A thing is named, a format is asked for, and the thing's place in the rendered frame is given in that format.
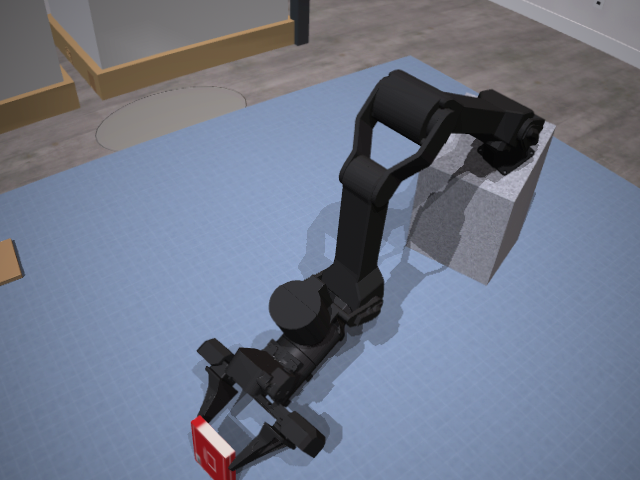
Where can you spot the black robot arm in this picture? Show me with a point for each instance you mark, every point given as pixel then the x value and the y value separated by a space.
pixel 427 116

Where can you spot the tan flat block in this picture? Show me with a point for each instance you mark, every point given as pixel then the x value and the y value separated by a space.
pixel 9 266

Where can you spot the red card box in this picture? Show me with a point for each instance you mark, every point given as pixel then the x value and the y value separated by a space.
pixel 211 451

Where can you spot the blue-grey mat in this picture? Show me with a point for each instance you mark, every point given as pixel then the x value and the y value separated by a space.
pixel 130 262

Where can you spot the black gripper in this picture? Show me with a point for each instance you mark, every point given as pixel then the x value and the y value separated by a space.
pixel 290 428

